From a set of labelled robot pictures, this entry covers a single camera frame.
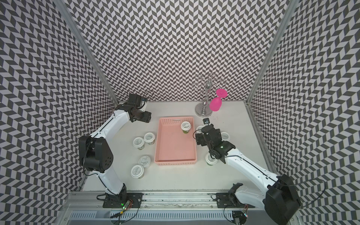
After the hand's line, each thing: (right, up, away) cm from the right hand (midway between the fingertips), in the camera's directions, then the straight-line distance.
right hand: (206, 134), depth 82 cm
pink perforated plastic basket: (-21, -10, +12) cm, 26 cm away
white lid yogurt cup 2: (-42, -6, +5) cm, 43 cm away
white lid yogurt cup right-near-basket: (-3, +1, +11) cm, 12 cm away
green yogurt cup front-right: (+2, -15, -2) cm, 15 cm away
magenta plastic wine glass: (+8, +20, +13) cm, 25 cm away
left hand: (-40, +10, +9) cm, 42 cm away
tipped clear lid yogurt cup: (-37, -15, -1) cm, 40 cm away
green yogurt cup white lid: (-13, +4, +13) cm, 18 cm away
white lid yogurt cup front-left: (-39, -19, -6) cm, 44 cm away
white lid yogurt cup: (-36, -3, +8) cm, 37 cm away
